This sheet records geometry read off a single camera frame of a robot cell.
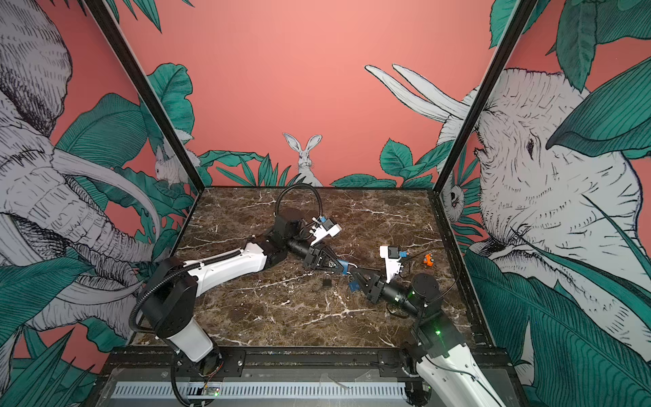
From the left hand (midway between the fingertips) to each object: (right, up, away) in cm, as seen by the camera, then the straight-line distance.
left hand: (340, 268), depth 66 cm
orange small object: (+35, -4, +29) cm, 45 cm away
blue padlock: (+1, +1, 0) cm, 2 cm away
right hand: (+3, -1, -2) cm, 3 cm away
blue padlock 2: (+6, -12, +23) cm, 26 cm away
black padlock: (-4, -11, +25) cm, 28 cm away
